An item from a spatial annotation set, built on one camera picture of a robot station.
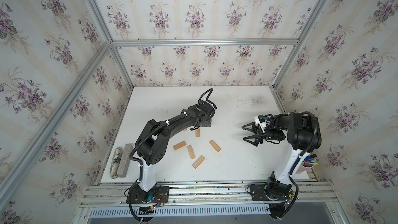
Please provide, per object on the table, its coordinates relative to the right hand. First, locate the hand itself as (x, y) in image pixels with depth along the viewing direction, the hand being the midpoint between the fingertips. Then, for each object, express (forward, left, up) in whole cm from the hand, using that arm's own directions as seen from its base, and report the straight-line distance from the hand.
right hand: (246, 134), depth 86 cm
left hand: (+9, +26, -1) cm, 28 cm away
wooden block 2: (-4, +18, -6) cm, 19 cm away
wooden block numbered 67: (-4, +39, -7) cm, 39 cm away
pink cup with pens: (-15, -28, +1) cm, 31 cm away
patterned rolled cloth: (-17, +69, -1) cm, 71 cm away
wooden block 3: (-8, +32, -6) cm, 33 cm away
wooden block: (+5, +28, -7) cm, 29 cm away
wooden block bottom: (-13, +27, -7) cm, 31 cm away
